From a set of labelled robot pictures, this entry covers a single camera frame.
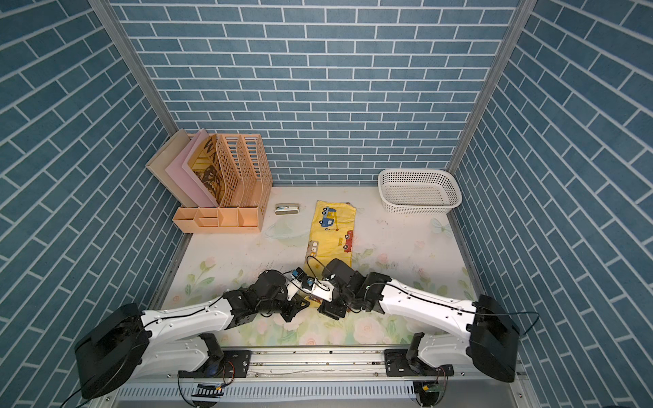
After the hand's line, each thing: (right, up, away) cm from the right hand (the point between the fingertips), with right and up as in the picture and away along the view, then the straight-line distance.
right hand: (324, 298), depth 77 cm
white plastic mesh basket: (+42, +36, +42) cm, 69 cm away
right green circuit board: (+31, -23, -7) cm, 39 cm away
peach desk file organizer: (-40, +41, +41) cm, 71 cm away
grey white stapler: (-18, +27, +32) cm, 46 cm away
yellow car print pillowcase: (+1, +17, +26) cm, 31 cm away
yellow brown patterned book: (-48, +45, +22) cm, 69 cm away
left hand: (-4, -4, +3) cm, 6 cm away
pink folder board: (-51, +39, +12) cm, 66 cm away
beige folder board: (-59, +44, +11) cm, 74 cm away
